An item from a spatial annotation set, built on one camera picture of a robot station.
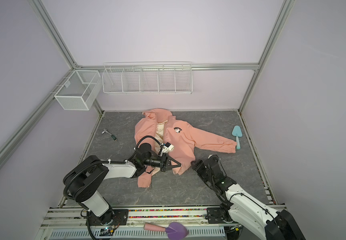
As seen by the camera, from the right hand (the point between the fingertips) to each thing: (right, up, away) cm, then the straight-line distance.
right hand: (193, 166), depth 84 cm
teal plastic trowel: (+34, +18, +24) cm, 45 cm away
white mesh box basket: (-75, +47, +16) cm, 90 cm away
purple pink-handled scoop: (-10, -27, -14) cm, 32 cm away
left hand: (-8, +2, -12) cm, 14 cm away
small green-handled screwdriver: (-55, +15, +21) cm, 61 cm away
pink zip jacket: (-22, +24, +24) cm, 41 cm away
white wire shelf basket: (-29, +55, +14) cm, 64 cm away
